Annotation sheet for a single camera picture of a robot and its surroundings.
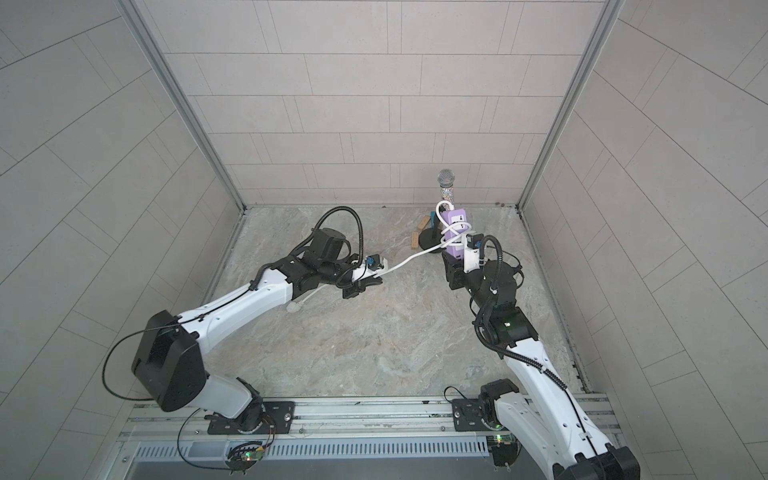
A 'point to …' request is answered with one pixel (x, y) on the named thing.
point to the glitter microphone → (446, 178)
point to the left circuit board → (243, 457)
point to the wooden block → (415, 235)
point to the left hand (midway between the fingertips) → (382, 275)
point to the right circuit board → (505, 449)
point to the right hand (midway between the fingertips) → (451, 249)
